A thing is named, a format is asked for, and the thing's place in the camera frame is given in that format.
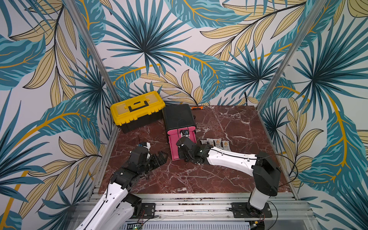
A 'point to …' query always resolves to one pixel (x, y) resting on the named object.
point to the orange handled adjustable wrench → (201, 107)
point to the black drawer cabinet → (177, 116)
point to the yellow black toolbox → (138, 112)
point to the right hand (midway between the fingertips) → (180, 148)
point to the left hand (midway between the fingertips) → (162, 160)
